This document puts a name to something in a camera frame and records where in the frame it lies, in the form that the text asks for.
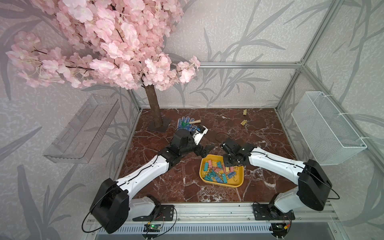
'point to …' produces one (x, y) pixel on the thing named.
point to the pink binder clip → (210, 163)
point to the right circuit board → (279, 230)
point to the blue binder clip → (231, 174)
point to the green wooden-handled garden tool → (185, 124)
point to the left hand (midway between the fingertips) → (208, 141)
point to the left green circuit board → (152, 228)
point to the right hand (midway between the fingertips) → (226, 160)
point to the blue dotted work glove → (187, 119)
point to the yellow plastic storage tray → (214, 170)
